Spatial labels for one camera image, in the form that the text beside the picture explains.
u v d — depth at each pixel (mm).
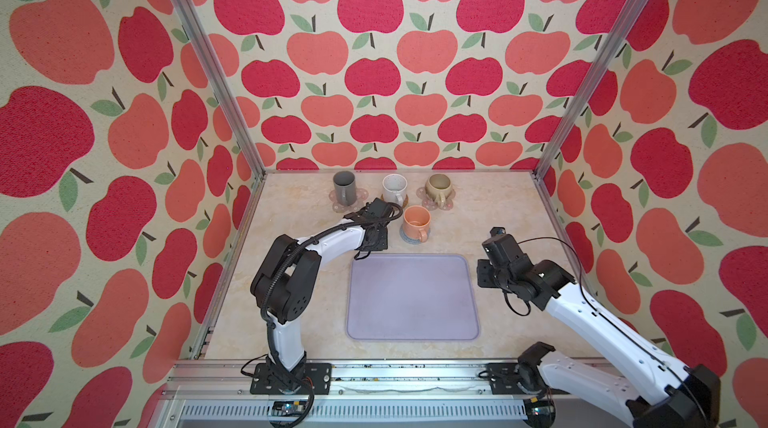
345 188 1020
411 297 883
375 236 716
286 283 494
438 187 1055
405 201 1110
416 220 1014
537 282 525
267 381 732
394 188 1063
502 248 592
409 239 996
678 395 383
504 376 728
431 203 1097
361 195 1147
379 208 780
